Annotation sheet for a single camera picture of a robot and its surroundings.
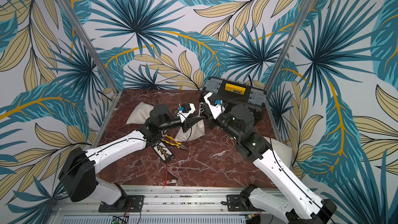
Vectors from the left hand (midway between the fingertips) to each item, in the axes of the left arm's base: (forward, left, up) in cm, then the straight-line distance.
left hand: (200, 116), depth 71 cm
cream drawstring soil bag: (-2, +2, -10) cm, 10 cm away
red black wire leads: (-23, +17, -29) cm, 41 cm away
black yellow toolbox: (+25, -19, -11) cm, 33 cm away
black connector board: (-6, +20, -27) cm, 34 cm away
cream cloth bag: (+16, +37, -21) cm, 46 cm away
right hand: (-5, +3, +11) cm, 12 cm away
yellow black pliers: (-2, +12, -27) cm, 29 cm away
